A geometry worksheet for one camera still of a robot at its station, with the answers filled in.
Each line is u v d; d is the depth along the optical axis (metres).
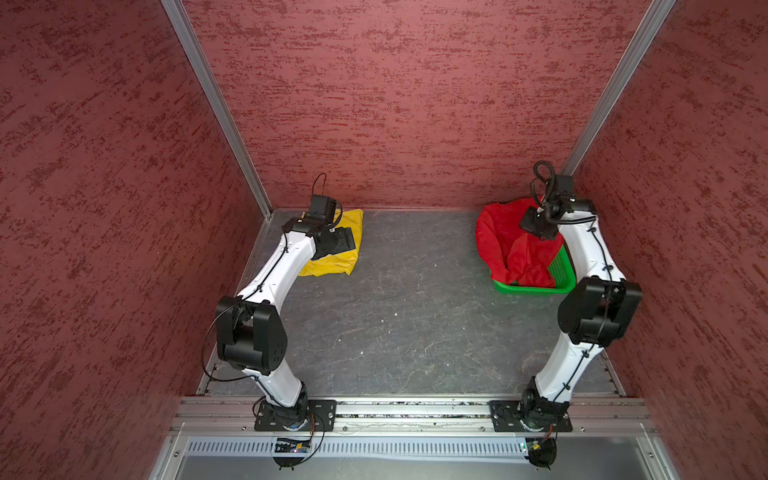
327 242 0.77
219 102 0.87
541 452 0.70
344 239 0.79
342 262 1.02
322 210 0.68
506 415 0.74
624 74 0.81
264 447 0.71
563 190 0.70
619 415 0.76
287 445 0.73
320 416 0.75
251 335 0.45
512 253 0.91
